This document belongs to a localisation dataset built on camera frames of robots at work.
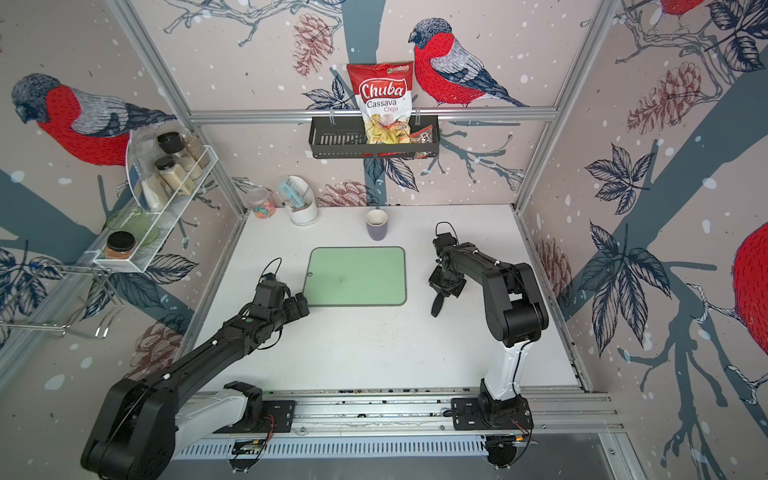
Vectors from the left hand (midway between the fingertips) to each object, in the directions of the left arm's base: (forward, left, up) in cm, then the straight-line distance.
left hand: (299, 297), depth 89 cm
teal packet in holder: (+35, +7, +10) cm, 37 cm away
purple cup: (+27, -23, +3) cm, 35 cm away
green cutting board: (+11, -16, -6) cm, 20 cm away
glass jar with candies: (+41, +23, 0) cm, 47 cm away
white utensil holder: (+36, +5, -1) cm, 36 cm away
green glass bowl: (+5, +34, +29) cm, 45 cm away
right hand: (+6, -44, -7) cm, 45 cm away
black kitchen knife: (0, -43, -5) cm, 43 cm away
